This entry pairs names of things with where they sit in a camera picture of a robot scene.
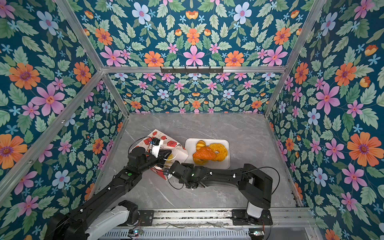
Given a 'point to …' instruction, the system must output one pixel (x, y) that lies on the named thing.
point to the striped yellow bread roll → (200, 144)
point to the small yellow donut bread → (199, 162)
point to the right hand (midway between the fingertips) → (183, 166)
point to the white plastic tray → (190, 145)
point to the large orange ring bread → (222, 150)
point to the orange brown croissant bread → (205, 153)
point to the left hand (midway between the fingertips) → (171, 148)
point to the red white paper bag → (164, 146)
